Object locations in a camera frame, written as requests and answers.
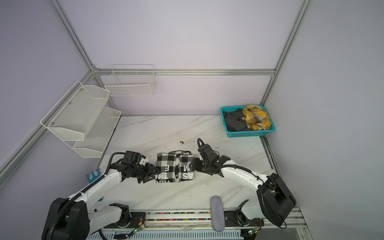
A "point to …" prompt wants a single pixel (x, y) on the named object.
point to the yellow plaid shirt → (256, 117)
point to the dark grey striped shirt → (233, 120)
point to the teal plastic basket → (247, 133)
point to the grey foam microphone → (217, 213)
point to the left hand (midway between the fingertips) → (157, 175)
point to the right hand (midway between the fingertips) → (191, 166)
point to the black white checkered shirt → (174, 166)
